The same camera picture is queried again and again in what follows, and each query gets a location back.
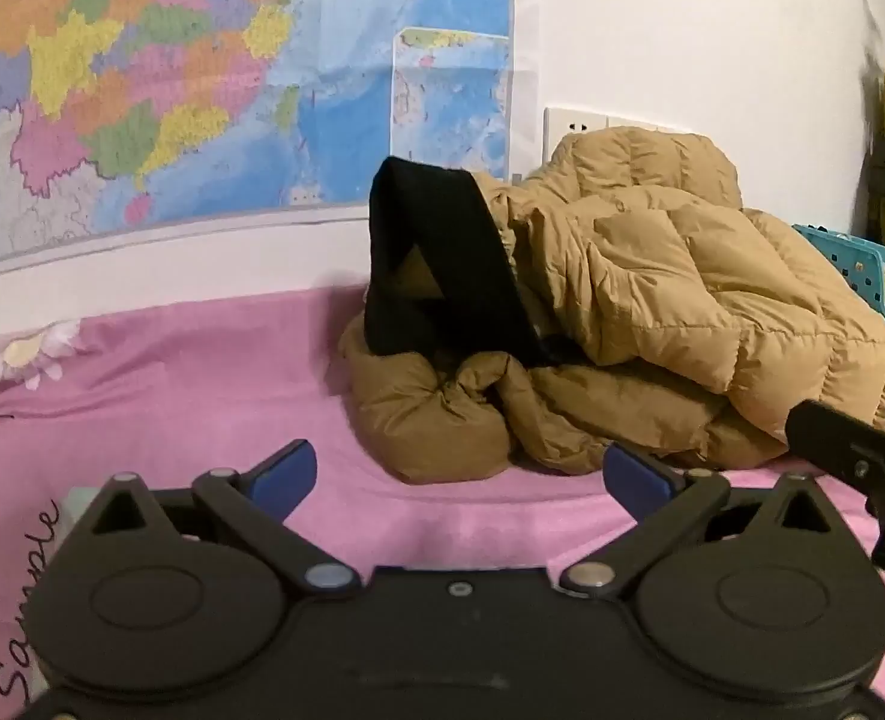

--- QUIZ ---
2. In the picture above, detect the tan puffer jacket black collar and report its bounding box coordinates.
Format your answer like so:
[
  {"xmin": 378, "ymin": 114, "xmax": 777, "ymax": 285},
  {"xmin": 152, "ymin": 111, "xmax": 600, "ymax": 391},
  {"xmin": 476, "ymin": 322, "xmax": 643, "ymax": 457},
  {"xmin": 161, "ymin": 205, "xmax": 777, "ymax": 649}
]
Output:
[{"xmin": 337, "ymin": 126, "xmax": 885, "ymax": 485}]

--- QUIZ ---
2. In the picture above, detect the pink daisy print pillow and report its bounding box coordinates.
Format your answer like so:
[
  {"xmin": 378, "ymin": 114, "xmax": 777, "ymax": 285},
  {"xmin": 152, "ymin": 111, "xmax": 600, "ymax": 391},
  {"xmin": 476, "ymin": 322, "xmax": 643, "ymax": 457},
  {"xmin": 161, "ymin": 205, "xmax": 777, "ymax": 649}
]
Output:
[{"xmin": 0, "ymin": 319, "xmax": 87, "ymax": 391}]

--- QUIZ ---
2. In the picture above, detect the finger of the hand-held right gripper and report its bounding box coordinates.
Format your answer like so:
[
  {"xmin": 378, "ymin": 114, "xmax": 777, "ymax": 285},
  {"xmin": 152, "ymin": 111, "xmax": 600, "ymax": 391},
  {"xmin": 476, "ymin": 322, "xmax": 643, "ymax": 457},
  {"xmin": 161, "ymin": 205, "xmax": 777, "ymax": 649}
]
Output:
[{"xmin": 784, "ymin": 398, "xmax": 885, "ymax": 497}]

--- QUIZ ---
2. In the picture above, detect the colourful wall map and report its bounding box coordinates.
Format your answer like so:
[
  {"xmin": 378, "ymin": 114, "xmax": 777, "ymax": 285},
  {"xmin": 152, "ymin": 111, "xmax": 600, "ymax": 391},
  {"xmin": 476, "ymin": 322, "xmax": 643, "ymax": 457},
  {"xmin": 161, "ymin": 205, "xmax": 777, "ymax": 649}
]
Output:
[{"xmin": 0, "ymin": 0, "xmax": 539, "ymax": 271}]

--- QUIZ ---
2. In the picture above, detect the blue plastic basket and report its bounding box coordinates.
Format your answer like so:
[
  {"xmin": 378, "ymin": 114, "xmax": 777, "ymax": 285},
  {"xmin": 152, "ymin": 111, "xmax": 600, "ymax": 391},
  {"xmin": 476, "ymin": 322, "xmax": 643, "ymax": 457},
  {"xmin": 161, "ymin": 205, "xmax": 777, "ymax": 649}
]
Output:
[{"xmin": 791, "ymin": 223, "xmax": 885, "ymax": 331}]

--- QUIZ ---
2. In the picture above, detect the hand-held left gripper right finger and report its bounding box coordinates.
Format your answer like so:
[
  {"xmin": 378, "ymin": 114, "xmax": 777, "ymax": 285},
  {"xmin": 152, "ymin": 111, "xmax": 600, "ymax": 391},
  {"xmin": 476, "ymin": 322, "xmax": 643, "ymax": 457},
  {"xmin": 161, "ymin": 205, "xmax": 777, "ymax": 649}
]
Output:
[{"xmin": 560, "ymin": 441, "xmax": 863, "ymax": 598}]

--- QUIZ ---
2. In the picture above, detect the pink printed bed sheet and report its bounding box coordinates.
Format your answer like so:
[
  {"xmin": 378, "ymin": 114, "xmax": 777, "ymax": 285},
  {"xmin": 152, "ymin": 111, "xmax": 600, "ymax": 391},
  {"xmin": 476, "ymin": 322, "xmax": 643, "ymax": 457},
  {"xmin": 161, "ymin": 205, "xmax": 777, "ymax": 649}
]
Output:
[{"xmin": 0, "ymin": 285, "xmax": 885, "ymax": 713}]

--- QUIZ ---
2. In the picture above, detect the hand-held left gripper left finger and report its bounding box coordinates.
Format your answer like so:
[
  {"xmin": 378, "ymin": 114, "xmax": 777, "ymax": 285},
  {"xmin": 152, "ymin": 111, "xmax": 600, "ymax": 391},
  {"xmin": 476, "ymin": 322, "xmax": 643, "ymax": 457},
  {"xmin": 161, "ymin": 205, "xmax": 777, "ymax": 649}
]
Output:
[{"xmin": 74, "ymin": 438, "xmax": 361, "ymax": 595}]

